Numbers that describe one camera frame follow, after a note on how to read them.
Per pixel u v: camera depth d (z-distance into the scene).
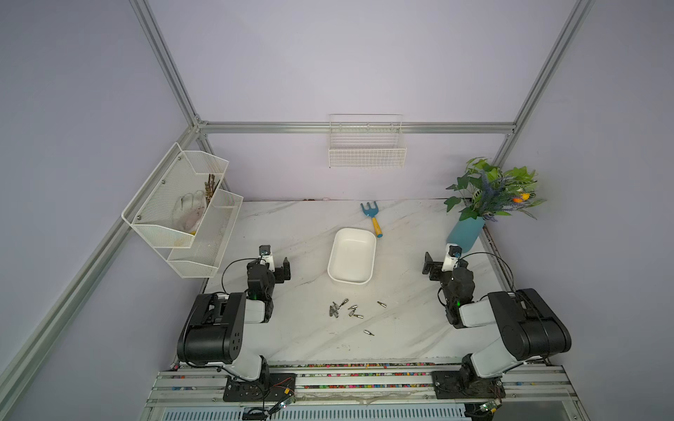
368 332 0.84
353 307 0.88
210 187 0.81
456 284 0.71
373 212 1.17
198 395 0.73
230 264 0.73
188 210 0.77
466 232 1.08
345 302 0.90
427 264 0.85
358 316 0.86
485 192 0.80
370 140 0.97
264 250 0.80
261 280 0.73
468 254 0.76
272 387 0.73
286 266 0.88
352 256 1.00
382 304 0.90
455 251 0.78
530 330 0.46
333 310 0.88
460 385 0.73
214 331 0.45
